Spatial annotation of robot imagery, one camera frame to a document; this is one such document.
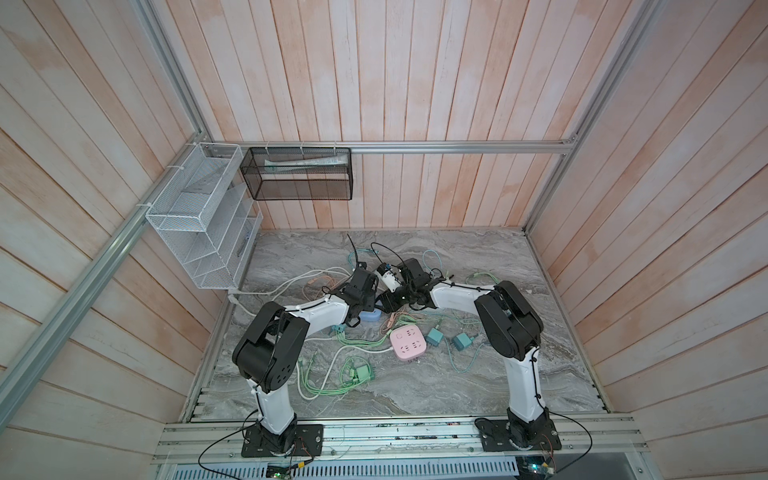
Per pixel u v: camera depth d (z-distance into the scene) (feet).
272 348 1.59
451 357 2.87
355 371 2.73
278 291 3.31
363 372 2.69
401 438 2.45
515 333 1.77
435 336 2.90
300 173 3.40
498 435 2.39
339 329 2.96
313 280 3.40
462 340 2.88
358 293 2.45
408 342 2.89
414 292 2.61
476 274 3.51
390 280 2.94
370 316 3.04
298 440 2.39
